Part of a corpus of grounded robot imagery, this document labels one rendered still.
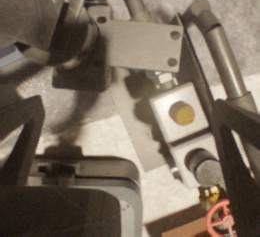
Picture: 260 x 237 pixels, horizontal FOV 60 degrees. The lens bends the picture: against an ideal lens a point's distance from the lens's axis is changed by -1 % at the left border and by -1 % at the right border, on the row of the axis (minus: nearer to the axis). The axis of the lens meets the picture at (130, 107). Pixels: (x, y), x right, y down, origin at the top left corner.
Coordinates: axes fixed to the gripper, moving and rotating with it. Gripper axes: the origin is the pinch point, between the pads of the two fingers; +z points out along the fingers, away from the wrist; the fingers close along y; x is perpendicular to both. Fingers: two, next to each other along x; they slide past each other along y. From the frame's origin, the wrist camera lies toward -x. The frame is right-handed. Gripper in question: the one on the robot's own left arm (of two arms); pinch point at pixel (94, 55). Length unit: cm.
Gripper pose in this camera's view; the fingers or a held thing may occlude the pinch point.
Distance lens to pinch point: 36.6
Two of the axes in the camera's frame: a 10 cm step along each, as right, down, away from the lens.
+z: 0.2, -1.1, 9.9
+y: 0.9, -9.9, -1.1
